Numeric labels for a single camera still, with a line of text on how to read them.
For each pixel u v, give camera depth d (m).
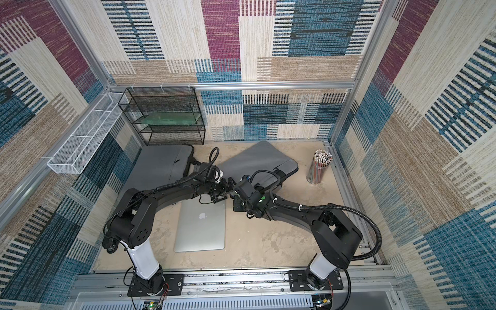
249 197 0.65
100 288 0.75
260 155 1.11
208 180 0.79
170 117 0.94
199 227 0.89
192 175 0.68
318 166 0.92
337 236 0.44
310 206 0.51
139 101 1.01
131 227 0.48
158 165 1.05
